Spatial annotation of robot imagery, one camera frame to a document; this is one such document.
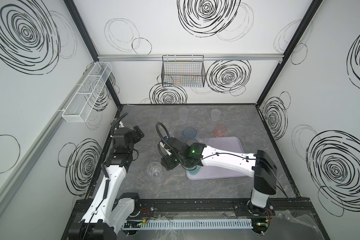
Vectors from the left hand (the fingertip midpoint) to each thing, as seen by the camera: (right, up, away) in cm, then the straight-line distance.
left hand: (133, 129), depth 79 cm
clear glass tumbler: (+40, -8, +19) cm, 45 cm away
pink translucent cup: (+53, -3, +25) cm, 59 cm away
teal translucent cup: (+32, -17, -14) cm, 38 cm away
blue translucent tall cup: (+30, -3, +9) cm, 32 cm away
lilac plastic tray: (+59, -11, +17) cm, 62 cm away
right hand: (+16, -16, -4) cm, 23 cm away
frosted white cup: (+27, +9, +30) cm, 41 cm away
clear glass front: (+9, -24, +8) cm, 27 cm away
